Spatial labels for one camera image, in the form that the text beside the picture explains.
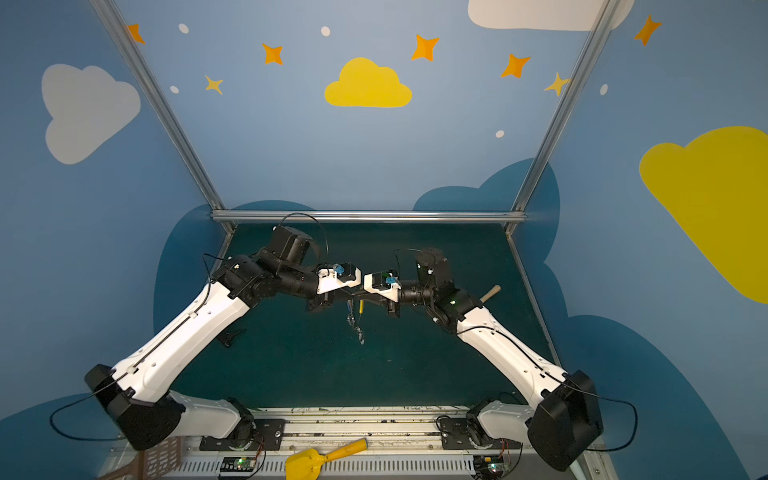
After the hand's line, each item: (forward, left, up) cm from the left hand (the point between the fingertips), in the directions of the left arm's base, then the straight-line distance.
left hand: (354, 288), depth 68 cm
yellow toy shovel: (-32, +11, -28) cm, 44 cm away
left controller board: (-32, +27, -29) cm, 51 cm away
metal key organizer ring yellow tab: (-5, +1, -6) cm, 8 cm away
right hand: (+1, -2, -1) cm, 2 cm away
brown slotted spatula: (-32, +46, -29) cm, 63 cm away
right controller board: (-31, -34, -29) cm, 54 cm away
